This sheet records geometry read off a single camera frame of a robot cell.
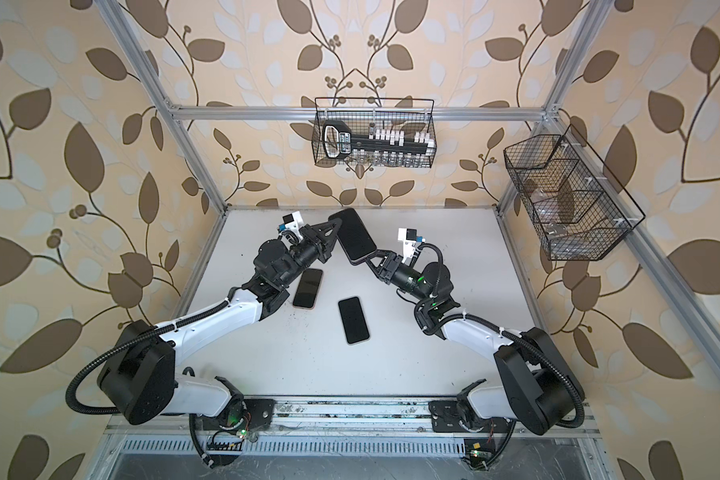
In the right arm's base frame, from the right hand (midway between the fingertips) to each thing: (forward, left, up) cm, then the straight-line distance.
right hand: (360, 257), depth 71 cm
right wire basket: (+17, -57, +3) cm, 60 cm away
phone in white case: (-3, +3, -30) cm, 30 cm away
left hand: (+6, +3, +7) cm, 10 cm away
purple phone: (+4, +1, +3) cm, 5 cm away
